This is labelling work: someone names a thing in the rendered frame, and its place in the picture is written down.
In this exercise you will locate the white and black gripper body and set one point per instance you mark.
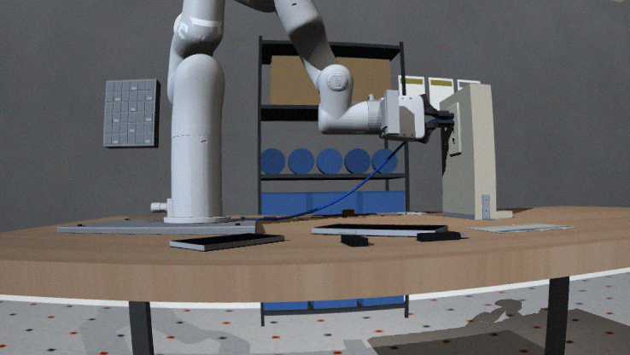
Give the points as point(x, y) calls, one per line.
point(412, 120)

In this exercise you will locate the grey backing panel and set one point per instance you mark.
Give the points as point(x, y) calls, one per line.
point(471, 174)

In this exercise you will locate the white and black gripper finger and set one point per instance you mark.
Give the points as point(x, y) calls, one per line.
point(431, 111)
point(432, 125)

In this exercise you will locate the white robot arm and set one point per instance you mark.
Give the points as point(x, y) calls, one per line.
point(198, 83)

